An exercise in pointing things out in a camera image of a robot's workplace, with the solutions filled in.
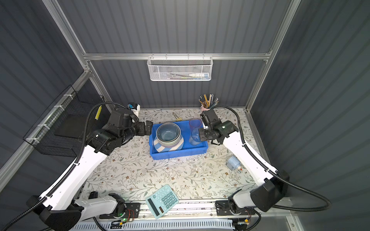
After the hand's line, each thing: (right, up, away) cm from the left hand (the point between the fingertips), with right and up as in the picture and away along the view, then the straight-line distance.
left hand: (143, 122), depth 70 cm
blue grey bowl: (+9, -7, +23) cm, 25 cm away
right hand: (+32, -6, +7) cm, 33 cm away
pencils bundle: (+38, +14, +41) cm, 58 cm away
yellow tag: (-30, +5, +13) cm, 33 cm away
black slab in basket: (-35, -2, +1) cm, 35 cm away
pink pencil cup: (+33, +10, +38) cm, 51 cm away
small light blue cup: (+48, -24, +14) cm, 56 cm away
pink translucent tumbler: (+27, -1, +29) cm, 39 cm away
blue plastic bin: (+21, -17, +19) cm, 33 cm away
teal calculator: (+8, -42, +5) cm, 43 cm away
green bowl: (+11, -14, +16) cm, 24 cm away
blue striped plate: (+5, -18, +21) cm, 28 cm away
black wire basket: (-42, +11, +6) cm, 44 cm away
